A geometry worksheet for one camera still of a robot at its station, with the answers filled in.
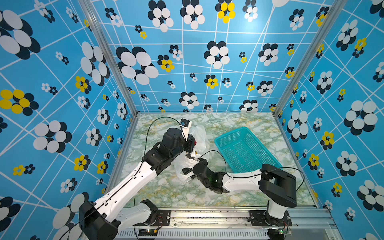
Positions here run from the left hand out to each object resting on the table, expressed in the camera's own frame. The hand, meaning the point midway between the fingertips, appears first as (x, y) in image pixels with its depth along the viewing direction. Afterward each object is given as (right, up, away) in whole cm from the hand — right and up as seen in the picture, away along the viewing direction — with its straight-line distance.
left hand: (194, 135), depth 73 cm
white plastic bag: (-5, -14, -5) cm, 15 cm away
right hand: (-2, -15, +11) cm, 19 cm away
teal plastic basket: (+32, -13, +26) cm, 43 cm away
